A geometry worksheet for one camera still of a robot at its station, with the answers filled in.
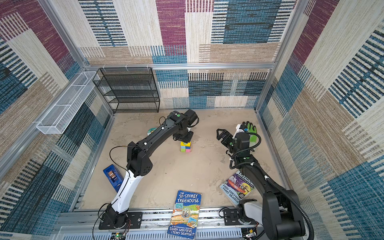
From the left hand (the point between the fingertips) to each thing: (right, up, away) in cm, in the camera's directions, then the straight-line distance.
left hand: (187, 138), depth 90 cm
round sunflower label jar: (-24, +4, +8) cm, 25 cm away
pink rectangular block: (0, -8, +6) cm, 10 cm away
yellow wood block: (-1, -4, +3) cm, 5 cm away
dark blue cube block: (0, -6, +4) cm, 7 cm away
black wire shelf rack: (-43, +34, +19) cm, 58 cm away
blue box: (-39, -20, -8) cm, 45 cm away
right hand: (+19, +2, -5) cm, 20 cm away
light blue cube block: (-3, -6, +4) cm, 7 cm away
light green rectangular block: (-3, -8, +6) cm, 10 cm away
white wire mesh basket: (-60, +10, -19) cm, 64 cm away
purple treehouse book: (+27, -25, -9) cm, 38 cm away
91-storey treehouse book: (0, -35, -17) cm, 39 cm away
